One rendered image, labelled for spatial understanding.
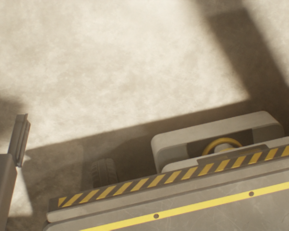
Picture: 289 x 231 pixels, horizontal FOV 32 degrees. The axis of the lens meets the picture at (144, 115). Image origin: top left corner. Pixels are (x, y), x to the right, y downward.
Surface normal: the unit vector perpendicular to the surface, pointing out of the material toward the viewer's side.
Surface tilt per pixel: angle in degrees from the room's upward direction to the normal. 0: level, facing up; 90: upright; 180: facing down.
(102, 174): 67
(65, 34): 0
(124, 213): 0
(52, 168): 0
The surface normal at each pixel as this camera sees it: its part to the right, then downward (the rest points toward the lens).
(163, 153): 0.11, 0.33
